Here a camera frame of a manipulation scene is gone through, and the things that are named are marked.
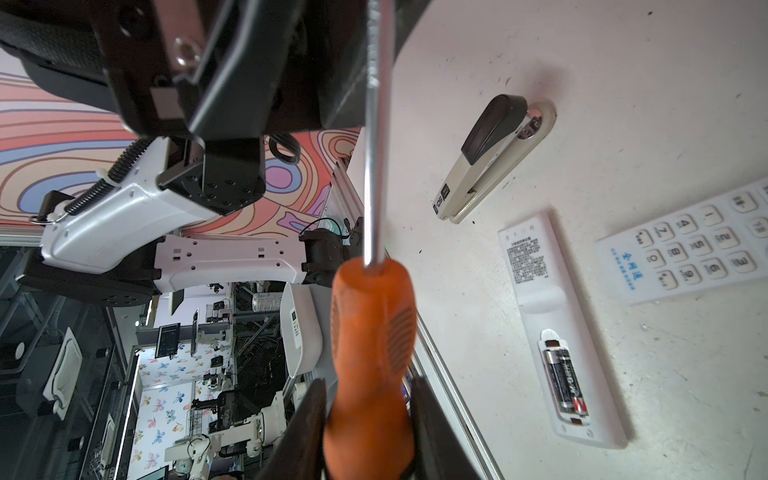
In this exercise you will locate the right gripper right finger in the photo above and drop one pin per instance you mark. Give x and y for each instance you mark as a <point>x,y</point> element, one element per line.
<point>438,453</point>

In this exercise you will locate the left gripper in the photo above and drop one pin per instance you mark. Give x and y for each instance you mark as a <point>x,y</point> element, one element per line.
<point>209,70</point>

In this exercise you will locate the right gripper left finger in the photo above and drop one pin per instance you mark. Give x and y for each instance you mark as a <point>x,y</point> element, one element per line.
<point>299,454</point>

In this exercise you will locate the orange handled screwdriver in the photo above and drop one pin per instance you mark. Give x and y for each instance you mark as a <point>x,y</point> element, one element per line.
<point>368,433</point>

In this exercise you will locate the white remote control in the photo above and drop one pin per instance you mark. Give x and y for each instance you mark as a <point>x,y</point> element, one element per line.
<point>715,243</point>
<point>552,318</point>

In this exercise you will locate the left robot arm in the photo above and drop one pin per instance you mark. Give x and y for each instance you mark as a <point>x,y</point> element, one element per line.
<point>118,243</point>

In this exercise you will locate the black AAA battery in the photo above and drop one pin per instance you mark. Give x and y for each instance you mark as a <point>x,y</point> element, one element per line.
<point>564,382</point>

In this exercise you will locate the beige black stapler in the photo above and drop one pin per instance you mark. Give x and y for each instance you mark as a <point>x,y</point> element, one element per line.
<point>506,132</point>

